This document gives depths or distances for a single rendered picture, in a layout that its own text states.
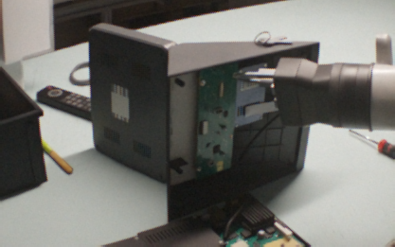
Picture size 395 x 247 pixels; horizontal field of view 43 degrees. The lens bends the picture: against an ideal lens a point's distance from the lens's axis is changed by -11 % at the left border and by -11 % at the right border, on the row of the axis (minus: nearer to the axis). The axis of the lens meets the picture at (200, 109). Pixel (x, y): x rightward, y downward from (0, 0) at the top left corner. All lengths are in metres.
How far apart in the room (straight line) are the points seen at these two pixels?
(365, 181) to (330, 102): 0.28
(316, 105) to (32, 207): 0.41
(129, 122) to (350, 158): 0.36
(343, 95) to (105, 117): 0.38
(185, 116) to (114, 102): 0.15
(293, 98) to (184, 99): 0.14
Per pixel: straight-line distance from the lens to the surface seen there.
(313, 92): 0.60
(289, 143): 0.82
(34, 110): 0.75
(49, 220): 0.74
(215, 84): 0.68
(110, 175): 0.82
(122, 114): 0.79
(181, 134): 0.69
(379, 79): 0.59
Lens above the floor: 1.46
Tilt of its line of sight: 27 degrees down
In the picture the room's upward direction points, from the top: 2 degrees clockwise
